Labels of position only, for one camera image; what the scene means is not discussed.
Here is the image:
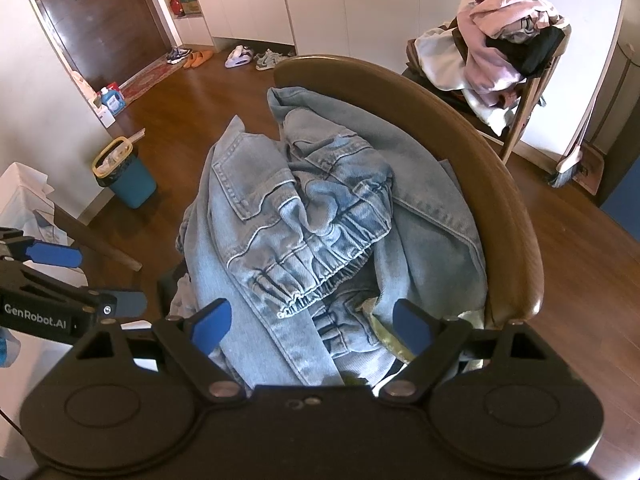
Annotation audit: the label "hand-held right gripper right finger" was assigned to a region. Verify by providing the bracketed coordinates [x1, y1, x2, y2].
[381, 299, 551, 402]

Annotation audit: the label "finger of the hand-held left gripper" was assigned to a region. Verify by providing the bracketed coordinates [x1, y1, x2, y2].
[10, 262, 148, 317]
[0, 227, 83, 268]

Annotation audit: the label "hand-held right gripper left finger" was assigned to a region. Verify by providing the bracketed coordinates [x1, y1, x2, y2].
[75, 299, 248, 402]

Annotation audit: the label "light blue denim jeans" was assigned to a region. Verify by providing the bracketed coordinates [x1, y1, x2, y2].
[170, 86, 488, 388]

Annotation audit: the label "white cloth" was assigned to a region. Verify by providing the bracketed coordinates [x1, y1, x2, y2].
[0, 161, 87, 273]

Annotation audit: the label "teal trash bin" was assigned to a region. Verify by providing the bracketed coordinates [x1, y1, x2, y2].
[91, 136, 157, 209]

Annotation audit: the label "white plastic bottle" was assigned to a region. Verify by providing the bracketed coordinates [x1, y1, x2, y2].
[92, 99, 116, 127]

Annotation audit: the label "blue detergent bottle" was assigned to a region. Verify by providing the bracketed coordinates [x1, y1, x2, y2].
[100, 82, 127, 114]

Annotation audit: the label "brown wooden chair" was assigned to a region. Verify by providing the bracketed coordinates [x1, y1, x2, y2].
[157, 55, 545, 333]

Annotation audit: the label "patterned doormat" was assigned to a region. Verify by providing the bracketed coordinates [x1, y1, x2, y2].
[117, 54, 187, 104]

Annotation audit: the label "broom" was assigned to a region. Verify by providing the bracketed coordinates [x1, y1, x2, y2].
[549, 60, 601, 189]

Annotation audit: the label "dark brown door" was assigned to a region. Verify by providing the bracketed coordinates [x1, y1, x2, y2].
[20, 0, 172, 87]

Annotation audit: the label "brown dustpan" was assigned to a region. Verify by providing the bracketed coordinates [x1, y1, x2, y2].
[577, 144, 607, 197]

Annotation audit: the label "orange slippers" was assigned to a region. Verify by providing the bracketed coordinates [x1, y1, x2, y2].
[182, 50, 214, 70]

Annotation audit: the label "light wooden chair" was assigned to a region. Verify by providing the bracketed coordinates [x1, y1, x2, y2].
[400, 25, 571, 163]

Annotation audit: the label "white sneakers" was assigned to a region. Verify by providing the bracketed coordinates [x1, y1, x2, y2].
[223, 45, 254, 70]

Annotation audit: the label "white garment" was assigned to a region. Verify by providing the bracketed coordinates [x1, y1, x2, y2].
[414, 24, 521, 136]

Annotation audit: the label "grey sneakers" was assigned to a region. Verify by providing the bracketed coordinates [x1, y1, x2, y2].
[255, 48, 297, 71]

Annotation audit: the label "grey tower appliance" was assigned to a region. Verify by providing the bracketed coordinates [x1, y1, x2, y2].
[586, 39, 640, 207]

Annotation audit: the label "black garment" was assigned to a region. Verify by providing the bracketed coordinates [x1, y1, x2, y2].
[492, 24, 567, 77]

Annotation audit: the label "pink garment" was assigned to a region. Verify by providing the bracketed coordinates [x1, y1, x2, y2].
[457, 0, 565, 95]

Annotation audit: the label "white storage cabinets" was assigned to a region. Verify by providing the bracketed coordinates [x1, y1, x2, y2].
[182, 0, 628, 163]

